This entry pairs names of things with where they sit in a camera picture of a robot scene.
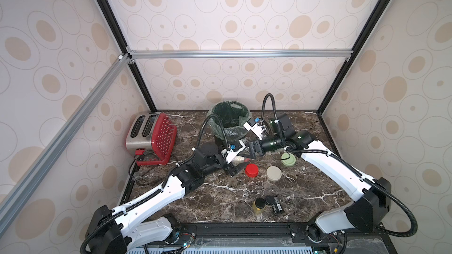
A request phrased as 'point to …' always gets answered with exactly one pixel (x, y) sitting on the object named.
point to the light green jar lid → (288, 162)
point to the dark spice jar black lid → (269, 200)
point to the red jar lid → (252, 170)
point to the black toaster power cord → (130, 166)
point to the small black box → (277, 207)
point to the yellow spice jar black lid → (260, 203)
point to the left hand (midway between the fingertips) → (247, 153)
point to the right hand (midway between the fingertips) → (246, 149)
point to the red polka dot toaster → (152, 131)
